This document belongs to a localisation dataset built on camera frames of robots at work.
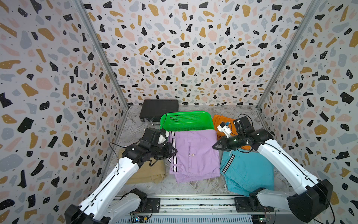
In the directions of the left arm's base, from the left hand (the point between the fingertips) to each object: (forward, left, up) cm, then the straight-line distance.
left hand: (178, 151), depth 72 cm
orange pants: (+36, -29, -18) cm, 50 cm away
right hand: (+2, -19, +1) cm, 19 cm away
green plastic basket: (+35, +6, -19) cm, 40 cm away
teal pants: (-5, -39, -19) cm, 44 cm away
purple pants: (-2, -9, -4) cm, 10 cm away
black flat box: (+51, +25, -22) cm, 61 cm away
